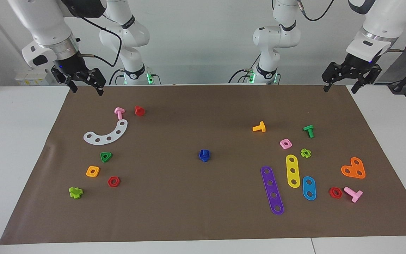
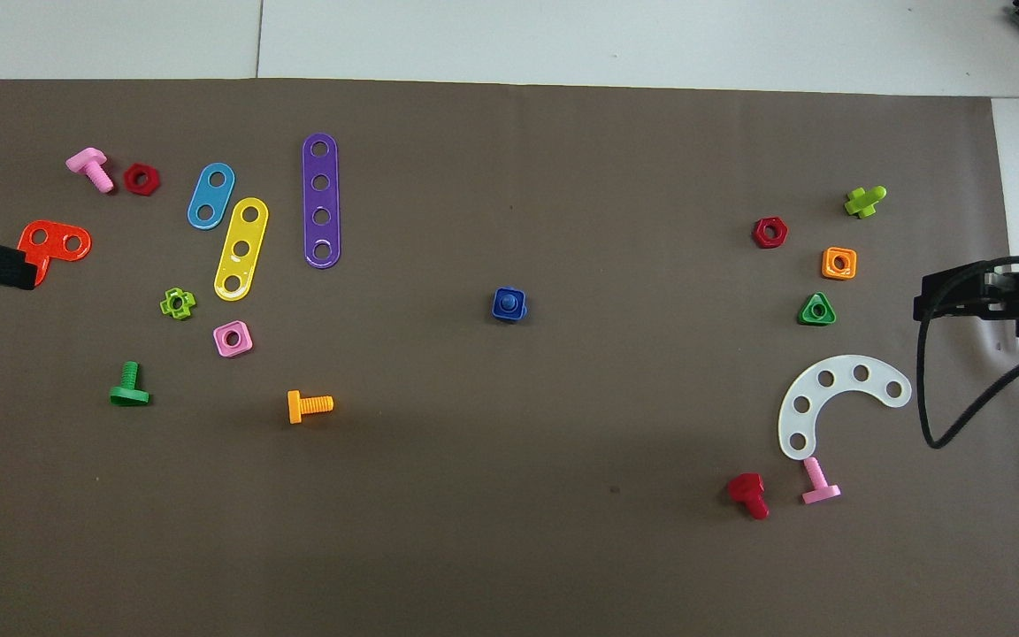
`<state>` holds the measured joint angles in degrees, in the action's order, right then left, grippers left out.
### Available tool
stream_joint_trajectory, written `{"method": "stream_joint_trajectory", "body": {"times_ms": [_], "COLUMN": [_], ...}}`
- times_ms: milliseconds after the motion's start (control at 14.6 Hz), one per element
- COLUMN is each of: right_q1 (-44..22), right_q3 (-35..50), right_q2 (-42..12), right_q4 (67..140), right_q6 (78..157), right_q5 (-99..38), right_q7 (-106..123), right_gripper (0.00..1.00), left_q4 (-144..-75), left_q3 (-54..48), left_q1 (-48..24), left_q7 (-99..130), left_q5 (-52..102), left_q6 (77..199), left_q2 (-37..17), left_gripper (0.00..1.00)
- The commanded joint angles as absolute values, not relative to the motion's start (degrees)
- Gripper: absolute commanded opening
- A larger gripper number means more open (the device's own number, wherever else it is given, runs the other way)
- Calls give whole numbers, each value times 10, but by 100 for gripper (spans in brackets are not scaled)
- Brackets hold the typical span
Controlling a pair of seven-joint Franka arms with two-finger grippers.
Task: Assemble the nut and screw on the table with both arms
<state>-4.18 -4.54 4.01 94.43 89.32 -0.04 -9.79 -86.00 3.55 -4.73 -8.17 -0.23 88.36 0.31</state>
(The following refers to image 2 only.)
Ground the pink plastic screw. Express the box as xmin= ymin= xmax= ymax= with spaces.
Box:
xmin=65 ymin=147 xmax=116 ymax=195
xmin=801 ymin=457 xmax=842 ymax=506

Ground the blue square nut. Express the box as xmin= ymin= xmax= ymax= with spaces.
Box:
xmin=491 ymin=287 xmax=529 ymax=322

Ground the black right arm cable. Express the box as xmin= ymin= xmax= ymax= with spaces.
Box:
xmin=916 ymin=255 xmax=1019 ymax=450

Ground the light blue two-hole strip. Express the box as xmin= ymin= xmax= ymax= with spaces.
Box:
xmin=187 ymin=163 xmax=236 ymax=231

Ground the green triangle nut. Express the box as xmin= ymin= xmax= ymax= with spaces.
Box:
xmin=797 ymin=292 xmax=838 ymax=326

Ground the orange three-hole corner plate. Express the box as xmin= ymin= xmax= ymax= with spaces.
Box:
xmin=17 ymin=219 xmax=93 ymax=286

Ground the red plastic screw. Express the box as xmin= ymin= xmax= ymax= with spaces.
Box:
xmin=727 ymin=472 xmax=771 ymax=521

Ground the pink square nut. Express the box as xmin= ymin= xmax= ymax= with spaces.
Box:
xmin=212 ymin=320 xmax=255 ymax=358

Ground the orange plastic screw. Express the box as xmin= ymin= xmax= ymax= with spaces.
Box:
xmin=287 ymin=390 xmax=334 ymax=425

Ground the white curved five-hole strip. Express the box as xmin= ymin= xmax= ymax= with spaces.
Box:
xmin=778 ymin=355 xmax=914 ymax=462

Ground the brown table mat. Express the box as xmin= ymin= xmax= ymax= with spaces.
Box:
xmin=0 ymin=78 xmax=1019 ymax=637

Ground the yellow three-hole strip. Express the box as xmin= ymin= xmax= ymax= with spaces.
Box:
xmin=213 ymin=197 xmax=270 ymax=303

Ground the green plastic screw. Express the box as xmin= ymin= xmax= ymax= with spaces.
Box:
xmin=109 ymin=361 xmax=151 ymax=408

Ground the purple four-hole strip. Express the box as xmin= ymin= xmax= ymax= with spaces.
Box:
xmin=302 ymin=133 xmax=342 ymax=269

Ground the lime green cross-head screw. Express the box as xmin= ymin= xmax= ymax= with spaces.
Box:
xmin=844 ymin=186 xmax=888 ymax=219

